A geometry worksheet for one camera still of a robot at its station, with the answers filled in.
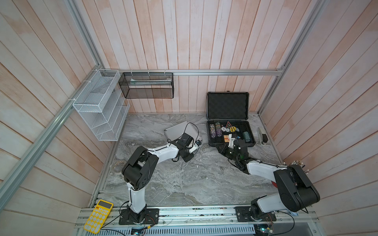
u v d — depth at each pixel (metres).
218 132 1.04
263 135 1.01
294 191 0.44
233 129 1.07
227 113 1.08
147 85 1.06
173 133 1.05
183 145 0.75
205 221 0.73
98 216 0.73
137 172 0.50
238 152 0.71
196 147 0.86
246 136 1.02
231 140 0.84
